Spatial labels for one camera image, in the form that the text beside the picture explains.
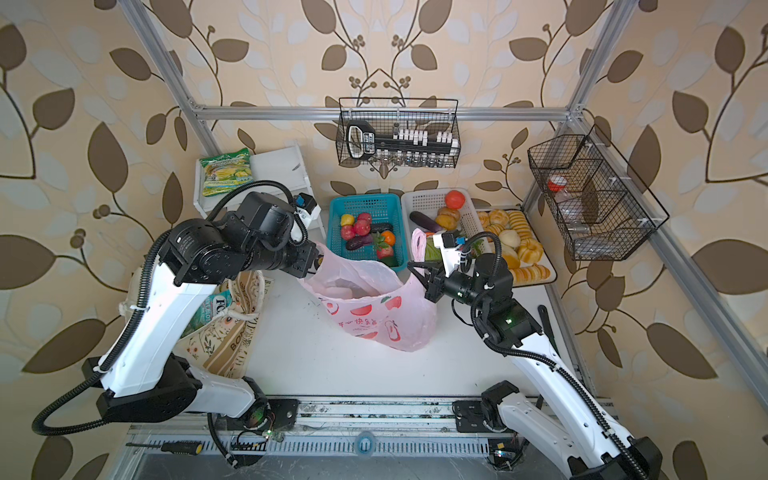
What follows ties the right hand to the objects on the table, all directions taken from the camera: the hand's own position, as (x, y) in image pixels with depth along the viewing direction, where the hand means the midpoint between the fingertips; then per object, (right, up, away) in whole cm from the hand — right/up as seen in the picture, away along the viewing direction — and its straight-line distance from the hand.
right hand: (411, 268), depth 66 cm
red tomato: (+18, +21, +43) cm, 51 cm away
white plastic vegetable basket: (+10, +18, +49) cm, 53 cm away
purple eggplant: (+8, +13, +45) cm, 48 cm away
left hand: (-19, +4, -5) cm, 21 cm away
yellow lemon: (-22, +13, +43) cm, 50 cm away
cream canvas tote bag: (-45, -19, +5) cm, 49 cm away
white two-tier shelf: (-37, +28, +21) cm, 50 cm away
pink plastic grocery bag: (-9, -7, +2) cm, 12 cm away
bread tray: (+41, +4, +37) cm, 55 cm away
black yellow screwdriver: (-55, -42, +2) cm, 69 cm away
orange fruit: (-6, +7, +39) cm, 40 cm away
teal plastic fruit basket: (-7, +18, +46) cm, 50 cm away
